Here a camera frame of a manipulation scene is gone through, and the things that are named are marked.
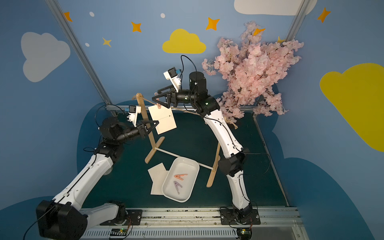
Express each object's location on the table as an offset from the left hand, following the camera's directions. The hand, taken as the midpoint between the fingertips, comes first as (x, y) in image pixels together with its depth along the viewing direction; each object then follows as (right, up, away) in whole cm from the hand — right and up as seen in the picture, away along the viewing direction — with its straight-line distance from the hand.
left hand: (158, 120), depth 69 cm
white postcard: (-5, -38, +15) cm, 41 cm away
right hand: (+2, +11, -5) cm, 12 cm away
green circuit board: (-21, -56, +4) cm, 59 cm away
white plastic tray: (+6, -27, +22) cm, 36 cm away
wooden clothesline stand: (+29, -29, +20) cm, 45 cm away
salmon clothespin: (+8, -32, +18) cm, 38 cm away
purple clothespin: (+6, -36, +15) cm, 40 cm away
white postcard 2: (-5, -31, +20) cm, 37 cm away
